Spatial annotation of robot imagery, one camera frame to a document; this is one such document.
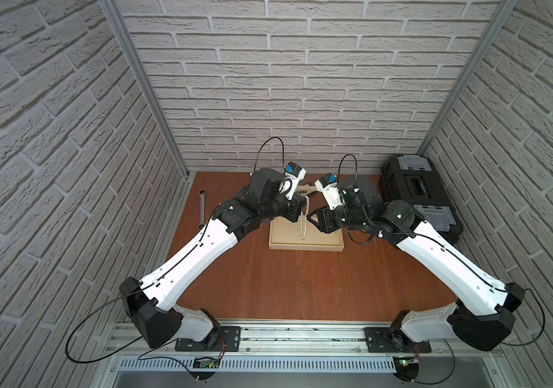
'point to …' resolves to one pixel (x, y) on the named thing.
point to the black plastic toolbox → (415, 179)
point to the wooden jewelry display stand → (284, 234)
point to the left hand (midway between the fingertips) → (312, 198)
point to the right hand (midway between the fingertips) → (316, 214)
